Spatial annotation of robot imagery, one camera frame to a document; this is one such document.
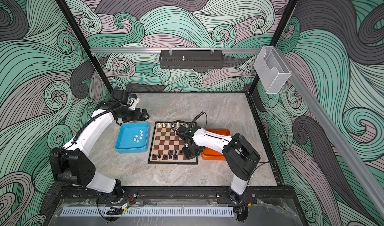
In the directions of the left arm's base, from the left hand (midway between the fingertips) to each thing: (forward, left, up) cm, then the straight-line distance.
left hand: (142, 115), depth 83 cm
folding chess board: (-10, -13, -17) cm, 24 cm away
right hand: (-17, -28, -16) cm, 37 cm away
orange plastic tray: (-18, -38, -10) cm, 43 cm away
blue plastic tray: (-5, +8, -17) cm, 20 cm away
